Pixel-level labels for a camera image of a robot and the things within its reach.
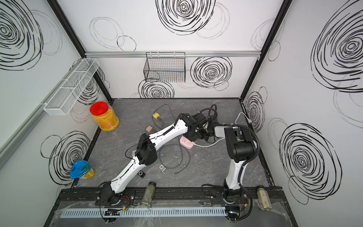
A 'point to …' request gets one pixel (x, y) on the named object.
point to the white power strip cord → (221, 139)
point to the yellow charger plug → (156, 115)
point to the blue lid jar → (82, 169)
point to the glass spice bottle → (149, 194)
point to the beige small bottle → (264, 199)
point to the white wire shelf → (67, 93)
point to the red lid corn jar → (104, 116)
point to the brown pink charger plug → (149, 129)
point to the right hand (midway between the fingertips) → (193, 134)
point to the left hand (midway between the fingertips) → (193, 139)
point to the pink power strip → (186, 143)
